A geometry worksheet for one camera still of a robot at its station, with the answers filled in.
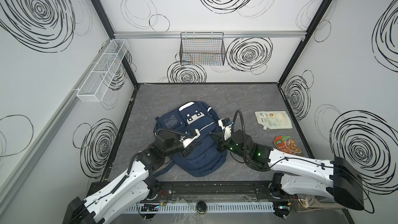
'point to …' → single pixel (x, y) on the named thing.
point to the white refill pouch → (273, 120)
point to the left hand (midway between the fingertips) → (198, 138)
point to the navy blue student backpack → (204, 160)
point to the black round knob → (201, 207)
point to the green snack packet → (287, 143)
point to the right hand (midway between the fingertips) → (208, 137)
